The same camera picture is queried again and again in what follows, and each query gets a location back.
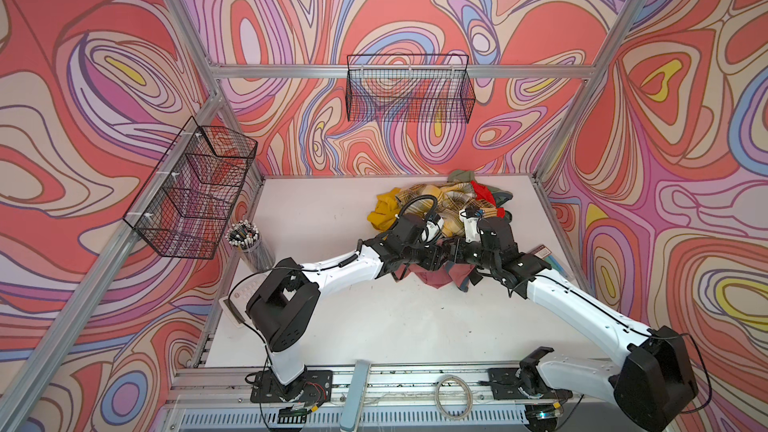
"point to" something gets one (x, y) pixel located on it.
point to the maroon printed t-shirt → (399, 273)
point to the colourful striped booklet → (545, 254)
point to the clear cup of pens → (245, 236)
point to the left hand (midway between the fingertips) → (447, 252)
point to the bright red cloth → (484, 193)
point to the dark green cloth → (500, 196)
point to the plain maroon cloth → (438, 277)
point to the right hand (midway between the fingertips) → (444, 249)
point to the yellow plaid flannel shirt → (451, 199)
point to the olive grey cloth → (459, 175)
